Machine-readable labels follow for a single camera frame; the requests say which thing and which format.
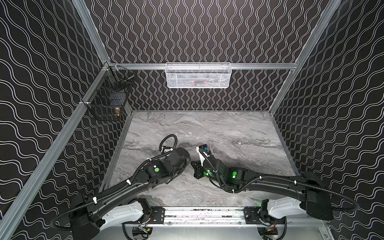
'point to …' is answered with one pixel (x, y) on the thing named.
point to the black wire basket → (110, 92)
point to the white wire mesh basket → (196, 75)
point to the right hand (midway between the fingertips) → (191, 163)
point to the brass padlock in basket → (117, 111)
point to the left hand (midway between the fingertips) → (195, 156)
